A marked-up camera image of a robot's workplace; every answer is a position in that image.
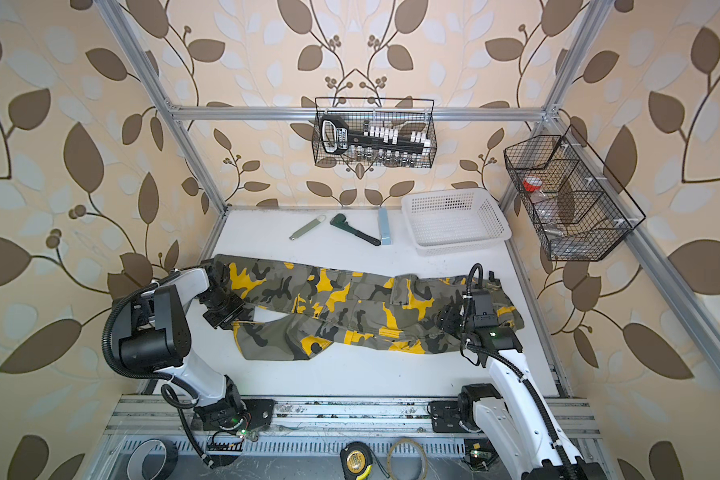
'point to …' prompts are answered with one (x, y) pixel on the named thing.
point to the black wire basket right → (580, 213)
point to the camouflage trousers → (352, 312)
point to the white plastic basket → (443, 221)
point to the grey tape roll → (168, 464)
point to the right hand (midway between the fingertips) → (450, 323)
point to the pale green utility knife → (320, 218)
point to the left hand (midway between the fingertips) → (241, 317)
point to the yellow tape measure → (356, 461)
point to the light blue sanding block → (384, 229)
